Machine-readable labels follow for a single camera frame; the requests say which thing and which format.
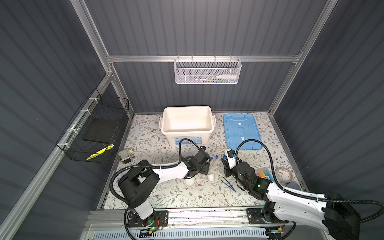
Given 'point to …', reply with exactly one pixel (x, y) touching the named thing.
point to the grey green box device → (125, 155)
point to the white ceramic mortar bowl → (189, 182)
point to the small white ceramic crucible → (210, 177)
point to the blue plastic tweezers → (231, 187)
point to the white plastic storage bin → (194, 122)
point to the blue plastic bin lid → (239, 127)
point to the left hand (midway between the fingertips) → (205, 165)
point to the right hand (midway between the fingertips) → (225, 158)
